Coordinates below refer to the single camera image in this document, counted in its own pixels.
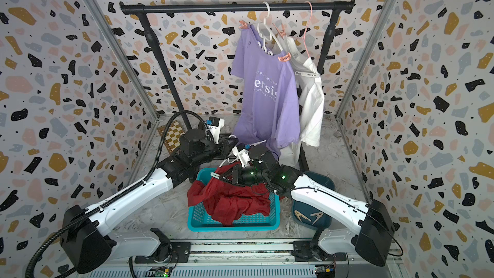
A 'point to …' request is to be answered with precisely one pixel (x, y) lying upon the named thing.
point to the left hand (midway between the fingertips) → (240, 139)
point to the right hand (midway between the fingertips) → (220, 180)
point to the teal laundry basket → (201, 219)
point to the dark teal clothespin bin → (309, 215)
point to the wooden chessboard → (172, 136)
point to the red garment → (226, 201)
